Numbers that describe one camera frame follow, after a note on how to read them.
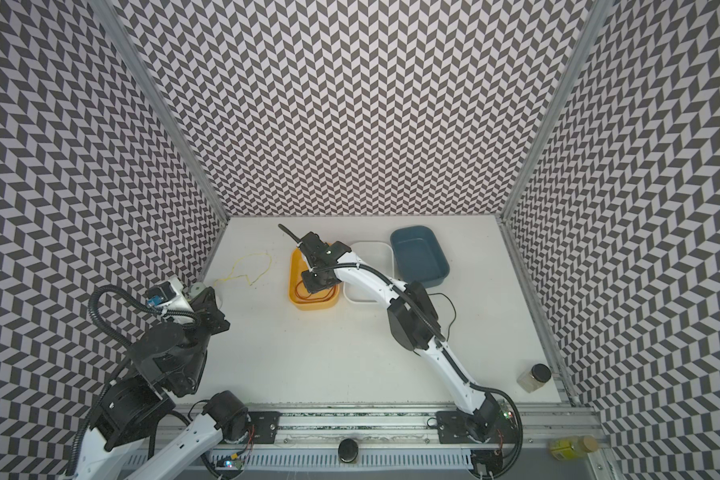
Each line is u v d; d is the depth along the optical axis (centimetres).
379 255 107
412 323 58
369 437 72
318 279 80
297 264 102
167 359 42
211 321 54
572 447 63
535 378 74
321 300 89
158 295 49
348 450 63
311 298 91
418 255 108
